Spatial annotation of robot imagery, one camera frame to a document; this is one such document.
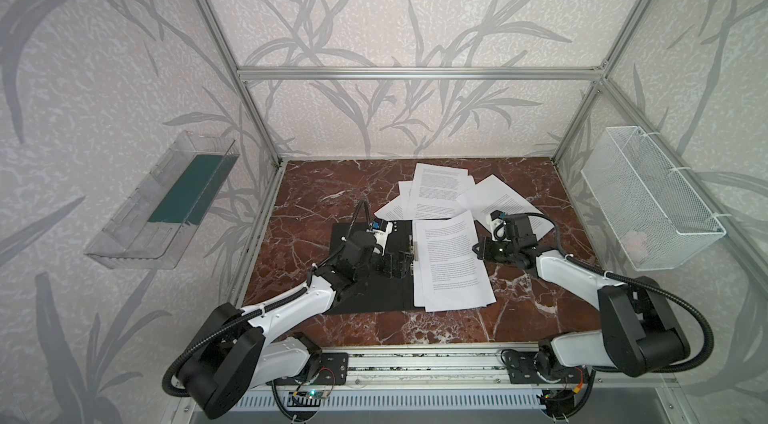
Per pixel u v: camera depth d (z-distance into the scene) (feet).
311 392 2.32
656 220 2.03
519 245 2.32
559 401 2.41
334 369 2.41
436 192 3.64
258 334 1.41
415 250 3.10
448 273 2.94
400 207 3.52
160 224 2.10
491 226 2.77
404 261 2.47
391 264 2.42
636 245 2.36
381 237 2.48
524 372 2.39
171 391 1.31
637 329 1.41
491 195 3.69
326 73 5.93
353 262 2.10
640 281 1.48
